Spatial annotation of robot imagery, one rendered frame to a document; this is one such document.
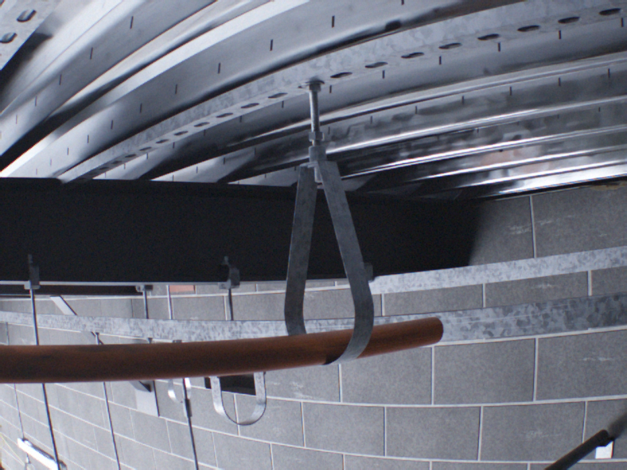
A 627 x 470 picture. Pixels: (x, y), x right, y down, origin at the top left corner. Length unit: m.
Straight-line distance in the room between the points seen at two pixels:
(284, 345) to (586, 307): 0.40
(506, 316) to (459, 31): 0.45
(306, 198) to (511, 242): 1.35
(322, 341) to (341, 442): 1.87
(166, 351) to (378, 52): 0.35
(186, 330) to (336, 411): 1.17
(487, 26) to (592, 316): 0.43
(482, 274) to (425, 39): 1.03
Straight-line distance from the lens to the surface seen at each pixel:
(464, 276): 1.71
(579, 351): 2.01
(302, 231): 0.83
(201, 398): 3.28
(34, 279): 1.37
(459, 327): 1.05
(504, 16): 0.65
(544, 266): 1.58
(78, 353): 0.62
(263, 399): 1.67
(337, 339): 0.79
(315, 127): 0.82
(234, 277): 1.61
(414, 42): 0.71
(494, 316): 1.01
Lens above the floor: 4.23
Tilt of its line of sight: 5 degrees up
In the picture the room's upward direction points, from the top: 3 degrees counter-clockwise
